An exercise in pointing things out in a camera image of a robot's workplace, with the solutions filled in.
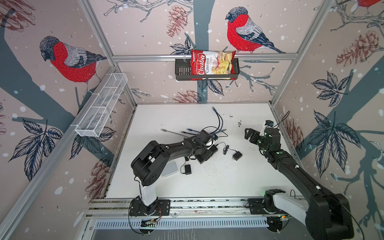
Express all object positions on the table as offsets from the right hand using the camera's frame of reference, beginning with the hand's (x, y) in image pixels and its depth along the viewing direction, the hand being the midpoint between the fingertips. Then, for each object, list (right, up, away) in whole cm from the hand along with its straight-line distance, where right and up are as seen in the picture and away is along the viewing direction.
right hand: (249, 133), depth 85 cm
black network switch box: (-27, -13, -4) cm, 31 cm away
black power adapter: (-6, -15, +5) cm, 17 cm away
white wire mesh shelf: (-83, +16, -6) cm, 85 cm away
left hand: (-23, -12, +5) cm, 27 cm away
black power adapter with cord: (-36, -21, 0) cm, 42 cm away
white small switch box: (-47, -21, +1) cm, 51 cm away
